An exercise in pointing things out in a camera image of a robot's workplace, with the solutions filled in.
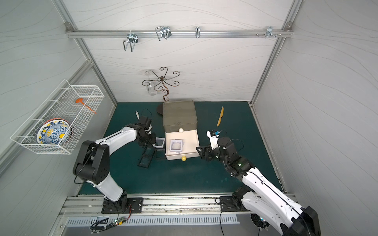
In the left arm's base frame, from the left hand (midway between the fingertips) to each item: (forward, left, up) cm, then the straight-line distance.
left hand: (154, 142), depth 93 cm
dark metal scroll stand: (+28, -4, +23) cm, 37 cm away
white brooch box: (-4, -15, +3) cm, 16 cm away
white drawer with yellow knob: (0, -23, +4) cm, 24 cm away
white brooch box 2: (+1, -3, -2) cm, 4 cm away
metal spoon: (+25, +19, -3) cm, 31 cm away
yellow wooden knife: (+25, -46, -4) cm, 53 cm away
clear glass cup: (+33, +5, +17) cm, 37 cm away
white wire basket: (+7, +38, +27) cm, 47 cm away
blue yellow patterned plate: (-13, +34, +30) cm, 47 cm away
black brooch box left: (-8, +4, -5) cm, 10 cm away
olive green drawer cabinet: (+9, -17, +16) cm, 25 cm away
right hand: (-9, -30, +13) cm, 34 cm away
